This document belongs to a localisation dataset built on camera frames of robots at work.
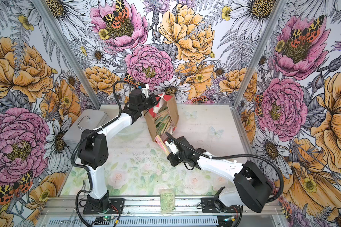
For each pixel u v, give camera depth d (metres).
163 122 1.05
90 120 0.92
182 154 0.64
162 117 1.06
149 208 0.75
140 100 0.74
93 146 0.52
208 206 0.74
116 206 0.74
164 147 0.83
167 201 0.73
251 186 0.42
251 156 0.45
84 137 0.53
